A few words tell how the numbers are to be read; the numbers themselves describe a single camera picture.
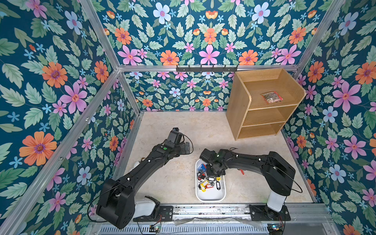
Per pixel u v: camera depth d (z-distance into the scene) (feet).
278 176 1.52
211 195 2.64
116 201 1.33
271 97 2.67
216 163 2.09
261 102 2.69
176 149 2.46
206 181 2.75
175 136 2.12
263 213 2.36
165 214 2.41
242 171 2.83
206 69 3.07
